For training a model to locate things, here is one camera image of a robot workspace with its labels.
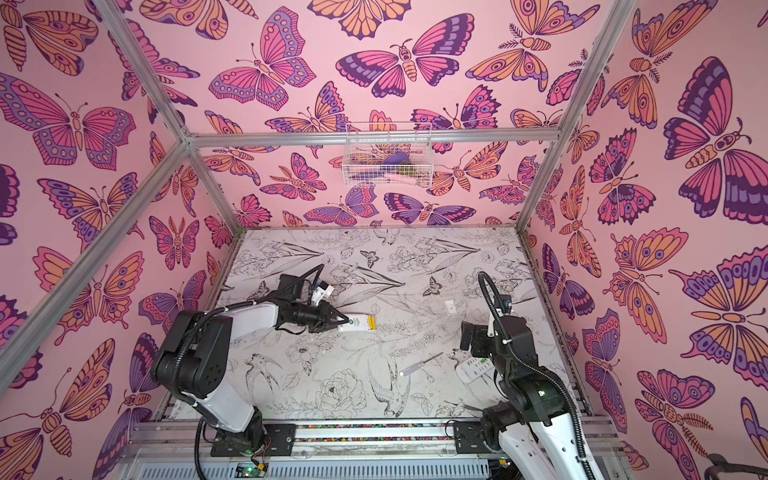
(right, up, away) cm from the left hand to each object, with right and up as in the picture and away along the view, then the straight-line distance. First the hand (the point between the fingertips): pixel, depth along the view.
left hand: (348, 319), depth 87 cm
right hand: (+35, +3, -14) cm, 38 cm away
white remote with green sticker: (+3, -2, +2) cm, 4 cm away
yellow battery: (+7, -2, +6) cm, 9 cm away
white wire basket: (+12, +51, +10) cm, 54 cm away
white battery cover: (+32, +2, +10) cm, 34 cm away
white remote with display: (+38, -12, -2) cm, 40 cm away
